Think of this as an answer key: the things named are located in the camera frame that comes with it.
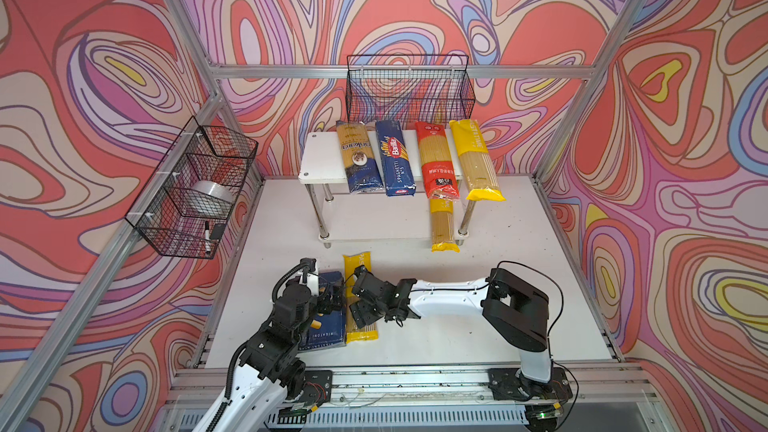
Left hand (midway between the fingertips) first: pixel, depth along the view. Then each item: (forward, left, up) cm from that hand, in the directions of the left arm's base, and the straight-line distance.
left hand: (329, 276), depth 79 cm
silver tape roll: (+15, +28, +19) cm, 36 cm away
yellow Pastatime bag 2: (+19, -33, -3) cm, 38 cm away
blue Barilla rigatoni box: (-12, 0, -7) cm, 13 cm away
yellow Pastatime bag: (-11, -6, -11) cm, 17 cm away
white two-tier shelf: (+28, -2, -9) cm, 29 cm away
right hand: (-5, -10, -14) cm, 18 cm away
